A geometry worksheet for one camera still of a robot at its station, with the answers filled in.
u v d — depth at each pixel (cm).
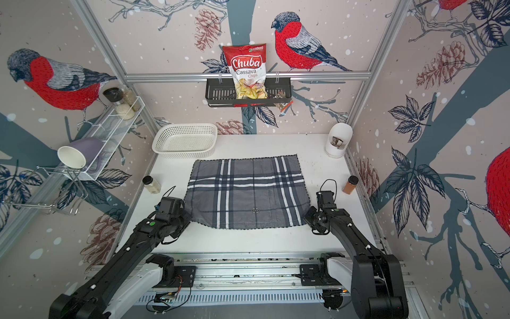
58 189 61
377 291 39
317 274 73
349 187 93
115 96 78
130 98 86
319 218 64
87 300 40
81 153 61
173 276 70
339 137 107
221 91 95
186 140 122
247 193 97
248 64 81
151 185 92
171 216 64
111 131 81
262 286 73
